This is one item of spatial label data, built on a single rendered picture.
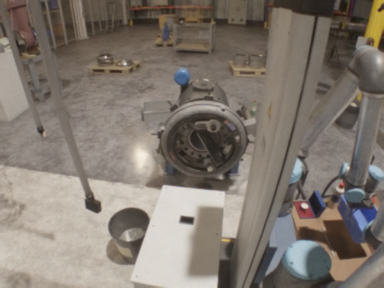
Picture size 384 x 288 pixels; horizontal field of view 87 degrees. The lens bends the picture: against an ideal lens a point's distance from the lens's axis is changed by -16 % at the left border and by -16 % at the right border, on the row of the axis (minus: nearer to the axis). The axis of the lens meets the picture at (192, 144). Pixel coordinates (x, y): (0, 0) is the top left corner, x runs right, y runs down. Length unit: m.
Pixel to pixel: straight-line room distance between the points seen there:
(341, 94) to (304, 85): 0.61
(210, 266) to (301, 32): 0.87
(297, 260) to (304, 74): 0.54
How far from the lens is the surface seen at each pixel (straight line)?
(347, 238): 1.83
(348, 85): 1.11
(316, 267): 0.82
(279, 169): 0.62
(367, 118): 1.05
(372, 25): 4.94
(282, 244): 1.16
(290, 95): 0.52
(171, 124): 1.93
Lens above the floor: 1.76
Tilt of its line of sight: 34 degrees down
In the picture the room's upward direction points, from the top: straight up
